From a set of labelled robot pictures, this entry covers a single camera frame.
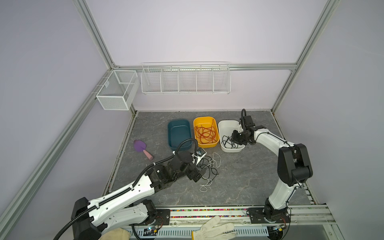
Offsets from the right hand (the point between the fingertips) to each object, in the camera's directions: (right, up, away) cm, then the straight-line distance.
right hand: (232, 140), depth 95 cm
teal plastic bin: (-36, +5, +12) cm, 38 cm away
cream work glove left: (-60, -41, -26) cm, 78 cm away
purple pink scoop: (-62, -5, +6) cm, 62 cm away
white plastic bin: (-2, -3, +2) cm, 4 cm away
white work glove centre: (-17, -41, -26) cm, 51 cm away
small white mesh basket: (-75, +35, +6) cm, 83 cm away
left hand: (-22, -9, -22) cm, 32 cm away
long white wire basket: (-30, +41, +4) cm, 51 cm away
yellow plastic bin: (-16, +12, +17) cm, 26 cm away
